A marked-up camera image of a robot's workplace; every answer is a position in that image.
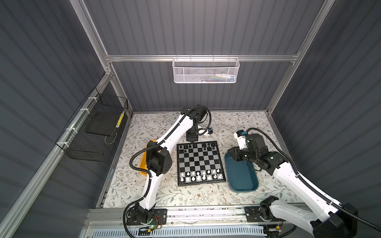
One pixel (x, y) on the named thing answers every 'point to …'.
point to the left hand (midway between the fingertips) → (190, 133)
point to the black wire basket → (95, 125)
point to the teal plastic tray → (241, 175)
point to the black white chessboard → (199, 163)
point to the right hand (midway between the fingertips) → (231, 151)
